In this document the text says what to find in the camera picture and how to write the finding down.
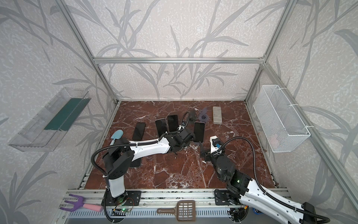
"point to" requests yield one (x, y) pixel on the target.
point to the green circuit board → (125, 210)
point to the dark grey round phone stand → (203, 116)
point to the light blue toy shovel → (117, 134)
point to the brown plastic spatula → (185, 211)
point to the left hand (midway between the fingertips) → (185, 136)
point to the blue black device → (256, 211)
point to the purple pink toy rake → (79, 203)
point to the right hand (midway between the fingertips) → (207, 140)
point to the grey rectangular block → (217, 115)
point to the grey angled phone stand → (192, 115)
